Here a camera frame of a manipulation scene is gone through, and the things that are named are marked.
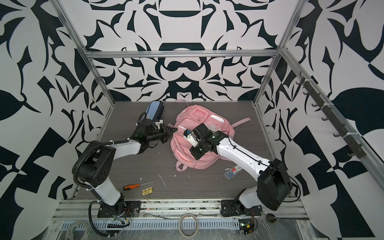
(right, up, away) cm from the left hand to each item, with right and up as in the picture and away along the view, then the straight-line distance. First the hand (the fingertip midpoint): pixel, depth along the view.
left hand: (180, 126), depth 85 cm
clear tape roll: (+4, -46, -19) cm, 50 cm away
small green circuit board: (+32, -46, -14) cm, 58 cm away
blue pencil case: (-20, +10, +23) cm, 32 cm away
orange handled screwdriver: (-27, -32, -6) cm, 42 cm away
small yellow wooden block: (-16, -33, -8) cm, 37 cm away
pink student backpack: (+4, +5, +13) cm, 14 cm away
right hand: (+7, -13, -5) cm, 15 cm away
